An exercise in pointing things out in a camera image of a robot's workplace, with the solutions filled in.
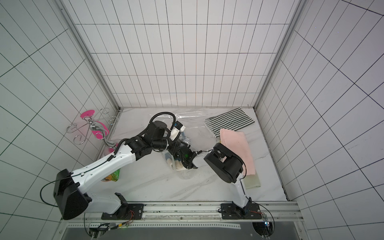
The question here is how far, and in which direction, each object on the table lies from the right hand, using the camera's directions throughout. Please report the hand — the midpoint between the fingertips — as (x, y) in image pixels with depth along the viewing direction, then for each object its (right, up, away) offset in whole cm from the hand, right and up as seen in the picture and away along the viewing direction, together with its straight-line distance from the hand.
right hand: (173, 142), depth 93 cm
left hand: (+8, 0, -21) cm, 22 cm away
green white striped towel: (+44, +14, +17) cm, 49 cm away
